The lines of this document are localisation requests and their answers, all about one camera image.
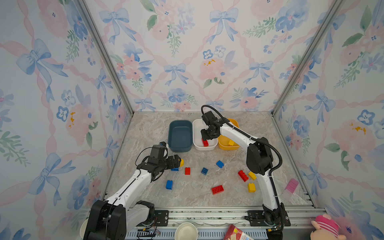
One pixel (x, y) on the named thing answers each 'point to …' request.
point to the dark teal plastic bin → (180, 135)
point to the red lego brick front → (217, 189)
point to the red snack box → (233, 233)
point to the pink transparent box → (292, 185)
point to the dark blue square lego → (204, 171)
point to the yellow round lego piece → (182, 163)
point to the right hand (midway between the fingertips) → (205, 135)
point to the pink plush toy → (326, 229)
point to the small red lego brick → (187, 171)
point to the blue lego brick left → (175, 169)
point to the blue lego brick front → (169, 184)
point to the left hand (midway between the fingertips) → (174, 159)
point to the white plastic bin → (199, 124)
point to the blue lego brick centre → (220, 164)
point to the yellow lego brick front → (251, 187)
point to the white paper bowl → (186, 231)
